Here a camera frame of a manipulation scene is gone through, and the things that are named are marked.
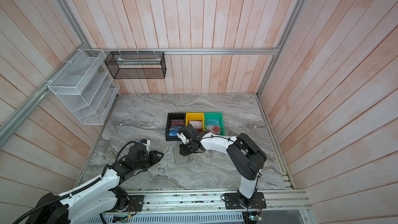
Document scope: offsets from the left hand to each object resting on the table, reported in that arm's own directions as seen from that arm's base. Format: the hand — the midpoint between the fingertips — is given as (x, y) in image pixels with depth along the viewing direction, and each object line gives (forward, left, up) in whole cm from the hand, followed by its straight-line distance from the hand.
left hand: (162, 158), depth 84 cm
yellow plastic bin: (+28, -18, +1) cm, 33 cm away
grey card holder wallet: (+1, -9, -3) cm, 9 cm away
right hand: (+5, -10, -3) cm, 12 cm away
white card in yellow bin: (+24, -20, -2) cm, 31 cm away
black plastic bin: (+28, -4, 0) cm, 29 cm away
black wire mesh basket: (+58, +22, +21) cm, 65 cm away
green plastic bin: (+26, -31, -2) cm, 40 cm away
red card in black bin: (+25, -6, -1) cm, 26 cm away
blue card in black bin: (+18, -4, -2) cm, 18 cm away
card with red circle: (+20, -31, -2) cm, 37 cm away
